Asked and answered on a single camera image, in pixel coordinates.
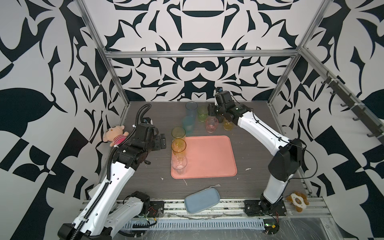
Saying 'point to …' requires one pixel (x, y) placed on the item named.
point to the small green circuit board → (271, 226)
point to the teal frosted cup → (188, 122)
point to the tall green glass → (178, 132)
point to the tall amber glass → (178, 146)
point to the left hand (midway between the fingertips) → (154, 135)
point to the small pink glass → (211, 123)
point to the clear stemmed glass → (178, 163)
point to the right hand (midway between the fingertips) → (211, 105)
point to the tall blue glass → (191, 107)
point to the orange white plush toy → (299, 200)
